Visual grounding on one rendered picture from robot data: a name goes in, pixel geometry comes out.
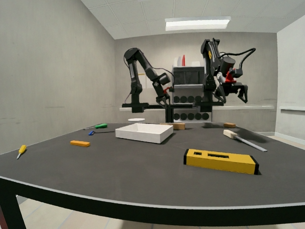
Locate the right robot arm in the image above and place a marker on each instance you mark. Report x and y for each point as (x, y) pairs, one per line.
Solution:
(131, 57)

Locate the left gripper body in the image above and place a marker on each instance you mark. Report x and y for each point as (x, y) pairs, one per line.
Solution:
(230, 85)

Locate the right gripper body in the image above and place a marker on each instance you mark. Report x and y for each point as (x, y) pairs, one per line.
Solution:
(161, 93)

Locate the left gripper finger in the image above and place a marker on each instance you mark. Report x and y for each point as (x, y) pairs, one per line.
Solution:
(243, 92)
(220, 91)

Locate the orange flat bar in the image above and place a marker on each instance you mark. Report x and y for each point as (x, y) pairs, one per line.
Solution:
(79, 143)

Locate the yellow-handled screwdriver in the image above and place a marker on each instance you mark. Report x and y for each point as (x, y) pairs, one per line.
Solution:
(23, 147)

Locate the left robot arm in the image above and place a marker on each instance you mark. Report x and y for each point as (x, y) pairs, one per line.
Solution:
(215, 67)

